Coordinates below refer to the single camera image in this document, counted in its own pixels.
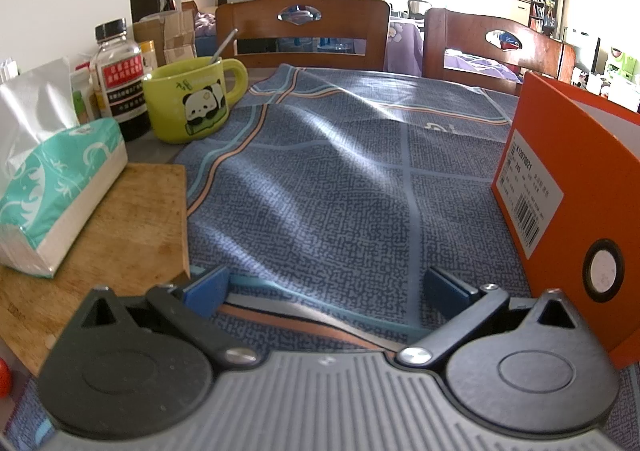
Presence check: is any orange cardboard box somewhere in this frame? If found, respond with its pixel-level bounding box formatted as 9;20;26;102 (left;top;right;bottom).
491;73;639;369

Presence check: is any red apple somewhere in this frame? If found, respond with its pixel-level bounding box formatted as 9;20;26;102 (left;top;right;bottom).
0;359;13;399

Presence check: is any wooden cutting board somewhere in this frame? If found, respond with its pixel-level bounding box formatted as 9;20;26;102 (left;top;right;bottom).
1;164;190;374

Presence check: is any blue patterned tablecloth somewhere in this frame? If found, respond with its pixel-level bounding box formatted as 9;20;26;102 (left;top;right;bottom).
0;62;640;451

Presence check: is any teal tissue pack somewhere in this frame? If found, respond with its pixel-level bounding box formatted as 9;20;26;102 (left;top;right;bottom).
0;56;130;280

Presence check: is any green panda mug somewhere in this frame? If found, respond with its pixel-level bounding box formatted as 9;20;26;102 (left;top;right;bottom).
142;56;248;144

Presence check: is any black capped glass bottle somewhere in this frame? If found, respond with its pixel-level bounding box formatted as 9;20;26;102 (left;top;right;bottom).
89;18;151;142

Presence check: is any yellow lidded small jar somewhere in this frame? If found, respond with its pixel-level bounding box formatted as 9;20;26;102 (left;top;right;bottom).
139;40;158;74

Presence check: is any metal spoon in mug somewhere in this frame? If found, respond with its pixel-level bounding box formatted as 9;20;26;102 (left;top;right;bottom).
209;28;238;64

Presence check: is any right wooden chair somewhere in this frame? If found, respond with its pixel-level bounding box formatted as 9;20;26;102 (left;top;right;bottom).
422;8;576;94

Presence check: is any wooden chair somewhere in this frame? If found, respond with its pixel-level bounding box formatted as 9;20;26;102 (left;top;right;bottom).
216;0;390;72
422;8;576;94

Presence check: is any brown cardboard box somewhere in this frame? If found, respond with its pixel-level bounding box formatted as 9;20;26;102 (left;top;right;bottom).
134;10;196;66

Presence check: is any left wooden chair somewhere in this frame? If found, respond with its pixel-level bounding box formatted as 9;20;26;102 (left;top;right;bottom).
216;0;390;72

